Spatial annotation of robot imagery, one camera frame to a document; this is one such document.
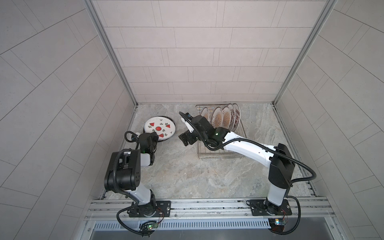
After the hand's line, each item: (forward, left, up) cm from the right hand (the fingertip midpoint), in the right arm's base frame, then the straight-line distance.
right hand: (183, 133), depth 78 cm
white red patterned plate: (+21, -13, -8) cm, 26 cm away
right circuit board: (-40, -41, -20) cm, 61 cm away
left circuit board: (-38, +15, -15) cm, 43 cm away
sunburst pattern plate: (+16, -27, -9) cm, 33 cm away
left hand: (+12, +17, -10) cm, 23 cm away
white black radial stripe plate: (+9, +14, -11) cm, 20 cm away
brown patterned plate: (+18, -21, -10) cm, 30 cm away
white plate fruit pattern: (+15, +15, -12) cm, 24 cm away
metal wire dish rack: (-4, -11, -17) cm, 21 cm away
